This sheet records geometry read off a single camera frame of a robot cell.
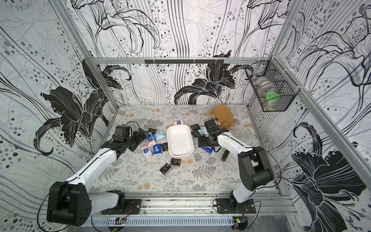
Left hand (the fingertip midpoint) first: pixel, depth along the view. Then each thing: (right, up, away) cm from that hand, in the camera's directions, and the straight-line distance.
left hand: (147, 139), depth 86 cm
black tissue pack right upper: (+30, +6, +18) cm, 36 cm away
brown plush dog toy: (+47, +14, +4) cm, 49 cm away
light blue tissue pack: (+4, 0, +12) cm, 13 cm away
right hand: (+37, -2, +7) cm, 38 cm away
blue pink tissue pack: (0, -3, +7) cm, 8 cm away
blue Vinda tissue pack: (+38, -7, +5) cm, 39 cm away
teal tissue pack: (+35, +3, +13) cm, 37 cm away
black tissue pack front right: (+18, -14, 0) cm, 23 cm away
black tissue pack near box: (+9, -6, +7) cm, 13 cm away
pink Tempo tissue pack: (-2, -9, +4) cm, 10 cm away
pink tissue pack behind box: (+16, +9, +19) cm, 26 cm away
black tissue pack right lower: (+30, +2, +14) cm, 33 cm away
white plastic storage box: (+19, -3, +10) cm, 22 cm away
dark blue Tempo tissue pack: (+5, -7, +5) cm, 10 cm away
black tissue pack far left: (-1, +4, +15) cm, 16 cm away
